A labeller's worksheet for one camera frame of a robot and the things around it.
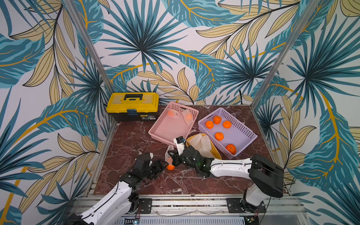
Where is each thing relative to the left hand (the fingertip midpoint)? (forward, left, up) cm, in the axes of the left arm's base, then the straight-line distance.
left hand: (166, 168), depth 81 cm
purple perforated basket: (+29, -41, -4) cm, 50 cm away
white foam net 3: (+14, -22, +3) cm, 26 cm away
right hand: (+6, -1, +8) cm, 10 cm away
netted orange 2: (+36, -35, 0) cm, 50 cm away
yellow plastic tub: (+11, -30, 0) cm, 32 cm away
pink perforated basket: (+38, -3, -3) cm, 38 cm away
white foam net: (+3, -1, +7) cm, 8 cm away
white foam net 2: (+17, -18, +1) cm, 24 cm away
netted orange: (+38, -13, +2) cm, 40 cm away
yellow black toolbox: (+40, +26, +9) cm, 48 cm away
